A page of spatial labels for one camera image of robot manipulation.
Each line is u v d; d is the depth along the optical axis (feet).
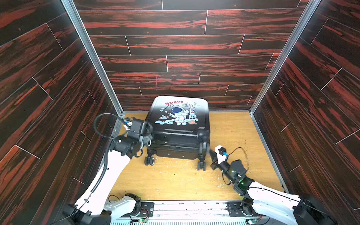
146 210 2.36
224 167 2.26
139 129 1.69
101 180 1.32
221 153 2.14
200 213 2.41
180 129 2.45
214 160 2.31
